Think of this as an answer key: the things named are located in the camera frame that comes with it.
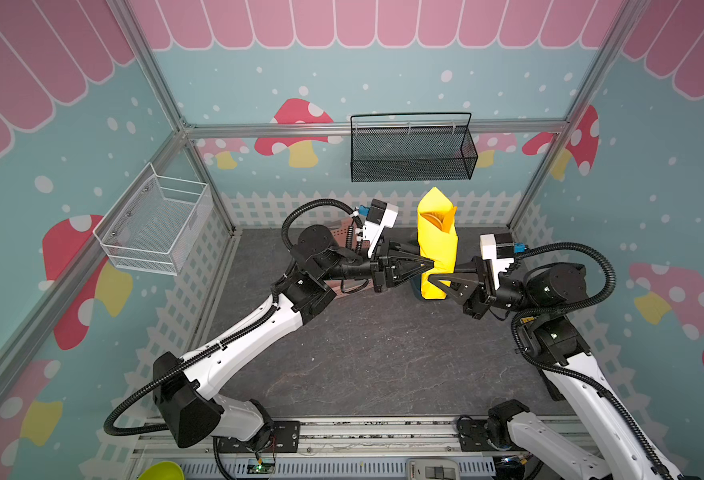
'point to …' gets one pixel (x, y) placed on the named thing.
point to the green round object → (162, 470)
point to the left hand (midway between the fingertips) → (430, 270)
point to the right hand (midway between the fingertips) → (431, 280)
